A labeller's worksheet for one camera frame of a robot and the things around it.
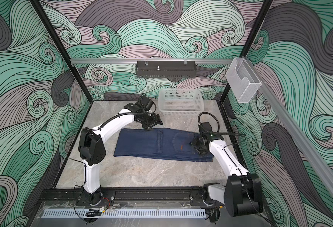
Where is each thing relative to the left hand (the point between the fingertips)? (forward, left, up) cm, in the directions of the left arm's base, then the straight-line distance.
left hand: (160, 124), depth 86 cm
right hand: (-11, -20, -8) cm, 24 cm away
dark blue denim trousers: (-6, 0, -14) cm, 15 cm away
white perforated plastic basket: (+34, -15, -16) cm, 40 cm away
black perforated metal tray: (+35, -4, +16) cm, 38 cm away
